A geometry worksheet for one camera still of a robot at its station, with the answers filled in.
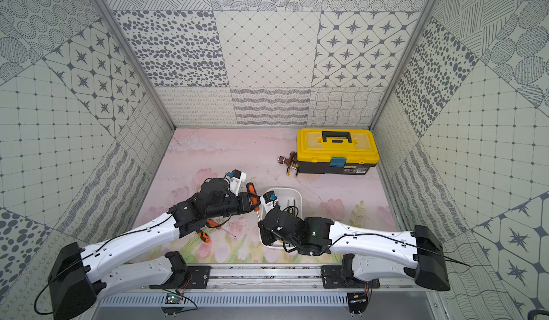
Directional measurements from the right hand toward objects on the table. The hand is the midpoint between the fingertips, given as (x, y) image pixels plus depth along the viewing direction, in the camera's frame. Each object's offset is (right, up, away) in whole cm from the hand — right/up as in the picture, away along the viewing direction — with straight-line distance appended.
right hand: (261, 225), depth 71 cm
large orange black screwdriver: (-3, +12, +1) cm, 12 cm away
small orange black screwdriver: (-23, -9, +10) cm, 27 cm away
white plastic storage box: (+11, +4, +22) cm, 25 cm away
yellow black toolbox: (+32, +25, +22) cm, 46 cm away
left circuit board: (-30, -25, 0) cm, 39 cm away
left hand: (+1, +10, +1) cm, 10 cm away
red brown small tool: (+7, +20, +33) cm, 39 cm away
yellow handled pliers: (+13, +18, +33) cm, 40 cm away
